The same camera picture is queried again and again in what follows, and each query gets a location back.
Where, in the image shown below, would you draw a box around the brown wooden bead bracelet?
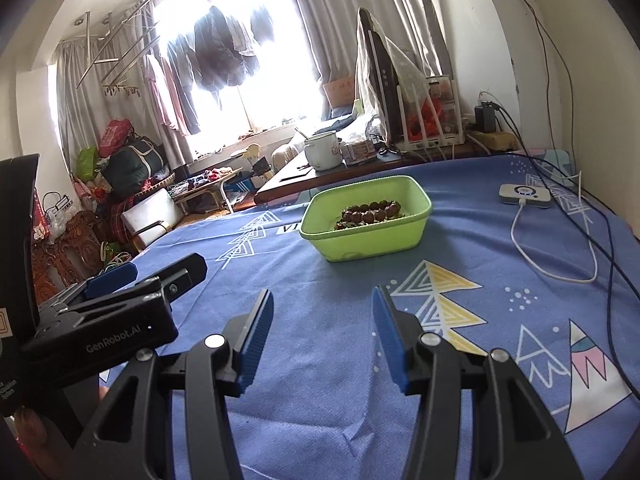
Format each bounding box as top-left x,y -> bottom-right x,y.
333,199 -> 404,231

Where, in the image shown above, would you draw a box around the left hand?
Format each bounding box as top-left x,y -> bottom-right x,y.
14,408 -> 60,479

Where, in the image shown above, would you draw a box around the carved wooden bench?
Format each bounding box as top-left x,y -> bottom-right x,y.
32,210 -> 111,304

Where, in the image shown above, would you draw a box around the white cushioned chair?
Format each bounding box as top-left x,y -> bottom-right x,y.
120,188 -> 184,252

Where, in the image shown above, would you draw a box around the dark duffel bag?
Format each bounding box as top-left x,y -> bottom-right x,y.
101,136 -> 166,198

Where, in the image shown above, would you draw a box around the low wooden table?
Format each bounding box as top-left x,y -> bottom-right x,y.
172,169 -> 241,214

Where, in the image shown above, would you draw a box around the green bag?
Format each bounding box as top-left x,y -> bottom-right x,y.
75,146 -> 99,182

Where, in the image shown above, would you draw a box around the red bag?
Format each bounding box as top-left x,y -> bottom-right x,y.
98,118 -> 134,158

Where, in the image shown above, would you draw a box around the dark wooden desk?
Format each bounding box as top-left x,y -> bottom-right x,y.
254,136 -> 491,205

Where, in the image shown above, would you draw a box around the blue patterned tablecloth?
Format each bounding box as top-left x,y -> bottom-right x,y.
96,155 -> 639,479

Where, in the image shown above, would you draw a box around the green plastic basket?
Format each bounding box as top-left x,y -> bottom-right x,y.
299,176 -> 433,262

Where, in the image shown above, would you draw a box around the white enamel mug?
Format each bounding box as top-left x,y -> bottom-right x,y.
304,131 -> 343,171

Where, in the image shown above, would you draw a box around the grey curtain left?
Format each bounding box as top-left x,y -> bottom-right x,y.
49,1 -> 196,172

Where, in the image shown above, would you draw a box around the grey curtain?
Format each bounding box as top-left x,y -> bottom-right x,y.
278,0 -> 454,111
49,1 -> 196,172

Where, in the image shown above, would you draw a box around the plastic wrapped package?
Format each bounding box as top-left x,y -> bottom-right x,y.
338,134 -> 385,167

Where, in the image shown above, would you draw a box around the hanging dark clothes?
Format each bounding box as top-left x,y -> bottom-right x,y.
144,3 -> 259,134

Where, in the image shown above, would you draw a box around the metal drying rack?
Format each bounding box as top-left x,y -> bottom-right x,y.
75,0 -> 163,92

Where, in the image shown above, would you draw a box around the white charging hub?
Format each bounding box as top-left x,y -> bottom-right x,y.
498,184 -> 552,208

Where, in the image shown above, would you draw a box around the cardboard box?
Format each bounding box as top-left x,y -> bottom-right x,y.
322,76 -> 355,110

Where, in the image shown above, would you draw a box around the cloth covered monitor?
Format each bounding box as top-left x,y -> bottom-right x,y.
356,8 -> 425,147

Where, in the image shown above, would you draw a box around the white wooden rack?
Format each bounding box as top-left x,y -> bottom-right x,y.
397,74 -> 465,152

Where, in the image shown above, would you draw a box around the grey curtain right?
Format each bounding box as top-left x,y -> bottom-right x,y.
278,0 -> 454,111

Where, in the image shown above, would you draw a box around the black power adapter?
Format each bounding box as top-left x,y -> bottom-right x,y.
474,101 -> 498,133

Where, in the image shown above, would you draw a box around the black cable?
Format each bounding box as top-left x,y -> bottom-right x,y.
476,0 -> 640,401

